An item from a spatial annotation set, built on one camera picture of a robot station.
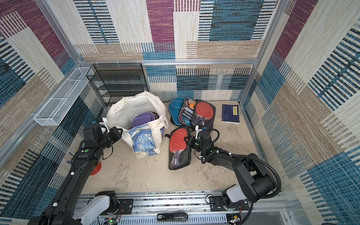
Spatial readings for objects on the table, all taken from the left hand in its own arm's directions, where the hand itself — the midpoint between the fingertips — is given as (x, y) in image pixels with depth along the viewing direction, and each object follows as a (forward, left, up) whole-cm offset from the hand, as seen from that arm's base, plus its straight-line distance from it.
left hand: (123, 128), depth 79 cm
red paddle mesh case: (+24, -50, -17) cm, 58 cm away
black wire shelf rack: (+44, +18, 0) cm, 48 cm away
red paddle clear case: (-9, -31, -15) cm, 36 cm away
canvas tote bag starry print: (-3, -11, -8) cm, 14 cm away
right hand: (0, -35, -14) cm, 38 cm away
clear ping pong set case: (+26, -37, -15) cm, 48 cm away
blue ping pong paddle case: (+34, -28, -16) cm, 47 cm away
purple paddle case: (+18, -5, -13) cm, 23 cm away
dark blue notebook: (+28, -71, -21) cm, 79 cm away
